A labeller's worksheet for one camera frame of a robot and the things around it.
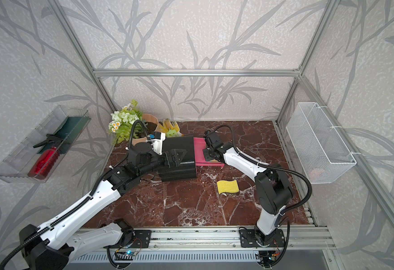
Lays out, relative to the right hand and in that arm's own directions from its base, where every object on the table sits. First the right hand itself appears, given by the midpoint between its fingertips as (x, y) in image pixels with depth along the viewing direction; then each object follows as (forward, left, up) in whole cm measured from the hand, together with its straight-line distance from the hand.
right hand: (208, 151), depth 92 cm
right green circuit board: (-47, -25, -14) cm, 55 cm away
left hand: (-12, +12, +16) cm, 24 cm away
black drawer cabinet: (-14, +10, +7) cm, 19 cm away
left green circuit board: (-46, +36, -12) cm, 59 cm away
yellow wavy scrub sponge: (-16, -10, -9) cm, 21 cm away
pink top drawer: (+4, +5, +1) cm, 6 cm away
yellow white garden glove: (+24, +26, -9) cm, 37 cm away
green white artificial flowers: (+3, +39, +19) cm, 44 cm away
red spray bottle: (-20, +58, +25) cm, 67 cm away
